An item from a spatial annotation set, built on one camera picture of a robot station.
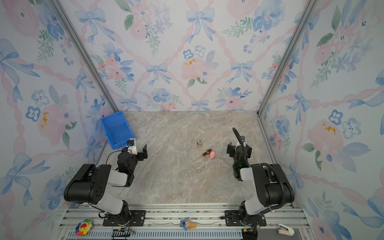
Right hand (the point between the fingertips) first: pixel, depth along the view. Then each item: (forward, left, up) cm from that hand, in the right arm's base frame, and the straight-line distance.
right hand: (239, 143), depth 93 cm
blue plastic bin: (+15, +85, -6) cm, 87 cm away
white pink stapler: (-44, -15, -6) cm, 47 cm away
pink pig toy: (-5, +17, -6) cm, 19 cm away
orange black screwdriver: (-3, +20, -6) cm, 21 cm away
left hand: (-3, +62, +2) cm, 62 cm away
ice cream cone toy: (-43, +31, -5) cm, 53 cm away
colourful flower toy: (-45, +80, -5) cm, 92 cm away
